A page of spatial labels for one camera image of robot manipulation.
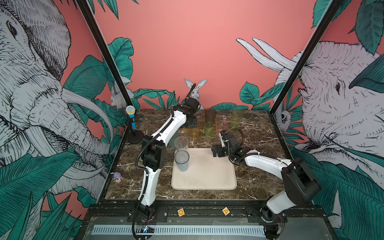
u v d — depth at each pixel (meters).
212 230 0.70
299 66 0.92
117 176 0.82
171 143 0.86
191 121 0.84
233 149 0.69
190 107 0.68
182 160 0.84
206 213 0.76
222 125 1.19
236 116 1.15
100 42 0.81
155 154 0.54
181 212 0.74
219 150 0.80
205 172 0.90
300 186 0.45
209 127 1.06
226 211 0.75
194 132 1.05
